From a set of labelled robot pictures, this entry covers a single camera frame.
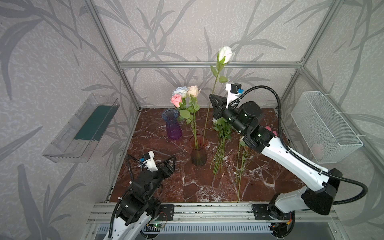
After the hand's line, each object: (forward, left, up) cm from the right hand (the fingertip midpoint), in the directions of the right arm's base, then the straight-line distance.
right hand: (212, 90), depth 61 cm
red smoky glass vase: (-7, +7, -31) cm, 32 cm away
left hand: (-16, +17, -27) cm, 35 cm away
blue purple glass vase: (+15, +25, -48) cm, 56 cm away
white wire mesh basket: (-14, -49, -14) cm, 53 cm away
